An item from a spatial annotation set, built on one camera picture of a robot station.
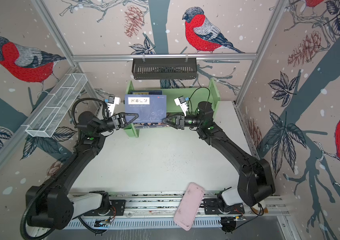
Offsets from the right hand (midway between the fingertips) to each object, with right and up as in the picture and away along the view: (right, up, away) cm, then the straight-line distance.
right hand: (162, 124), depth 68 cm
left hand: (-11, +3, -4) cm, 13 cm away
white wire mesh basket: (-58, +10, +10) cm, 59 cm away
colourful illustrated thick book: (-11, -2, +22) cm, 25 cm away
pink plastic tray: (+12, -41, +4) cm, 43 cm away
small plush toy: (+48, -42, +4) cm, 64 cm away
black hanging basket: (-11, +38, +39) cm, 56 cm away
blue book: (-10, +17, +15) cm, 25 cm away
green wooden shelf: (-22, -6, +26) cm, 34 cm away
